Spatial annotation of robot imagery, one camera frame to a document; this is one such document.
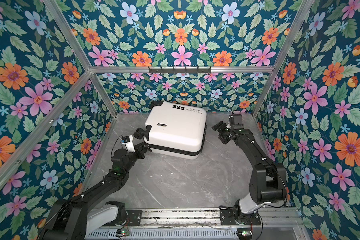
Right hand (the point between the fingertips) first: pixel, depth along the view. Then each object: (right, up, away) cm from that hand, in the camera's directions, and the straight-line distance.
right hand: (215, 129), depth 88 cm
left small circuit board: (-46, -49, -18) cm, 70 cm away
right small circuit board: (+11, -50, -17) cm, 54 cm away
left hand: (-40, -6, -5) cm, 41 cm away
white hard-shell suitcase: (-23, -1, -5) cm, 23 cm away
